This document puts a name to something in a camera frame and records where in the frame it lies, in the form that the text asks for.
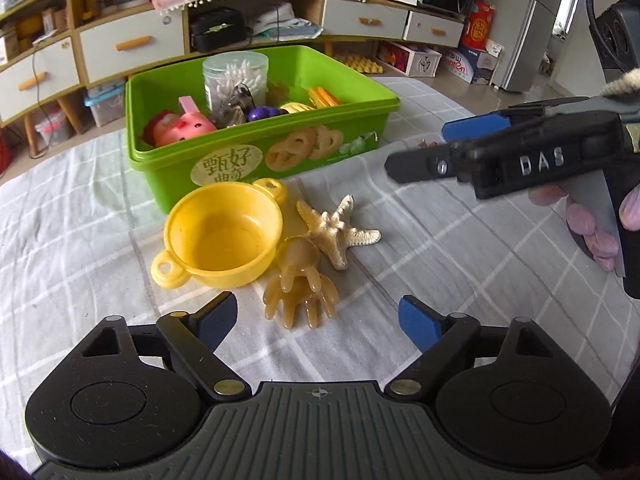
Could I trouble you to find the beige starfish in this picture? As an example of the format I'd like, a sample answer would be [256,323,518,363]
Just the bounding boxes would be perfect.
[296,194,382,271]

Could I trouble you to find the silver refrigerator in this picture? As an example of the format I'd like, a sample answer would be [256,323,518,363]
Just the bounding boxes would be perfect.
[485,0,561,93]

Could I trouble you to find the pink pig toy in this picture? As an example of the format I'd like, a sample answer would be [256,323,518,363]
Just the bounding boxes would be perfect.
[142,96,217,148]

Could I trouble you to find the wooden white drawer cabinet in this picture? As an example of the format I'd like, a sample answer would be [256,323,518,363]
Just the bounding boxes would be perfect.
[1,0,463,126]

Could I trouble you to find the green plastic biscuit box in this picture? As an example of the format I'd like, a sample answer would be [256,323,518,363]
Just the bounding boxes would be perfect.
[126,44,399,212]

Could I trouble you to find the white cartoon cardboard box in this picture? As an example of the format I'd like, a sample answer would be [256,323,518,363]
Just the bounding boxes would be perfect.
[376,41,442,78]

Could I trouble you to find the black case on shelf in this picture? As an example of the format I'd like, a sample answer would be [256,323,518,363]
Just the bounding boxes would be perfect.
[189,6,248,53]

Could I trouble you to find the yellow toy pot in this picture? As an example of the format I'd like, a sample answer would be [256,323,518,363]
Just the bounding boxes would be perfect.
[150,178,288,290]

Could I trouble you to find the clear storage box blue lid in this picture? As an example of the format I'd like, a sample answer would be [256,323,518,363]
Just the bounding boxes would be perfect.
[84,79,126,127]

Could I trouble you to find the clear cotton swab jar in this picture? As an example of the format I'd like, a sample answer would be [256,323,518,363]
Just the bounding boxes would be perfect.
[202,51,269,112]

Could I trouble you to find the yellow orange toy corn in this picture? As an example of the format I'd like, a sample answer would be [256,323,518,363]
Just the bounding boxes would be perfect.
[280,87,341,114]

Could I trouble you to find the white checked table cloth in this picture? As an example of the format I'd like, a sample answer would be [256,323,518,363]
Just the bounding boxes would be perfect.
[1,79,639,469]

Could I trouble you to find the yellow toy block row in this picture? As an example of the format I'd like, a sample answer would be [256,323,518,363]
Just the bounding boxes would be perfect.
[333,52,384,75]

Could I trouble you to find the translucent brown hand massager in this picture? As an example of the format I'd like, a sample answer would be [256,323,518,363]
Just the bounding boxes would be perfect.
[262,236,340,330]

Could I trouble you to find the clear storage box pink lid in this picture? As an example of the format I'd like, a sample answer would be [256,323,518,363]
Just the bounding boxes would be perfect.
[35,108,72,148]

